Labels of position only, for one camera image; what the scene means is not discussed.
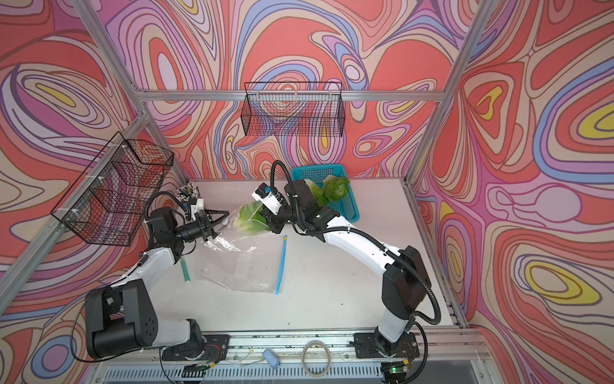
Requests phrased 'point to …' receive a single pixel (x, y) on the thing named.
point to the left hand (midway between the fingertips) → (230, 221)
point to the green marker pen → (185, 273)
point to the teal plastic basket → (345, 206)
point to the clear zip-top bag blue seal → (243, 262)
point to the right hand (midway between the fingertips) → (260, 220)
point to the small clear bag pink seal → (247, 221)
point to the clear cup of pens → (187, 192)
